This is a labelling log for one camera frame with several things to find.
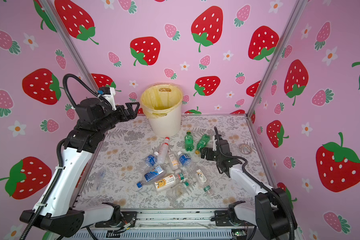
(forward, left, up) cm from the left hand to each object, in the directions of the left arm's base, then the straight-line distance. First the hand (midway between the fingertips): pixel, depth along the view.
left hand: (132, 103), depth 64 cm
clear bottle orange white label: (-7, -16, -39) cm, 43 cm away
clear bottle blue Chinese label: (-6, -23, -39) cm, 46 cm away
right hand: (-3, -36, -33) cm, 49 cm away
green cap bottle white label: (-19, -32, -39) cm, 54 cm away
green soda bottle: (+12, -37, -41) cm, 57 cm away
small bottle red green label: (-16, -21, -39) cm, 47 cm away
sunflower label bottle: (-20, -13, -38) cm, 45 cm away
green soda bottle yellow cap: (+8, -26, -41) cm, 49 cm away
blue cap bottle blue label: (-14, -7, -38) cm, 41 cm away
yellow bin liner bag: (+34, -4, -24) cm, 42 cm away
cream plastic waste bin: (+21, -11, -38) cm, 45 cm away
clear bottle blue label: (-8, -2, -39) cm, 40 cm away
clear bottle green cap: (-23, -19, -45) cm, 54 cm away
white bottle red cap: (0, -9, -40) cm, 41 cm away
